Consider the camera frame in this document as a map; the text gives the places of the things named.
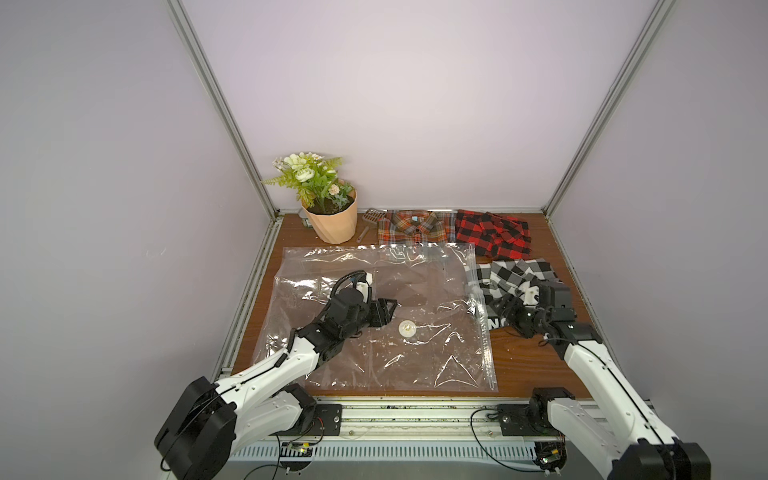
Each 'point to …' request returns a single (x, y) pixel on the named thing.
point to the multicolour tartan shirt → (417, 227)
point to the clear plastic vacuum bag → (437, 339)
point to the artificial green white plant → (313, 177)
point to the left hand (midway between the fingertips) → (394, 303)
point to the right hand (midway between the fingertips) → (502, 297)
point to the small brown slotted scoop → (370, 215)
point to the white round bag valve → (407, 328)
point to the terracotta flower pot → (339, 226)
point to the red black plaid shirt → (495, 237)
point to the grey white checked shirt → (509, 278)
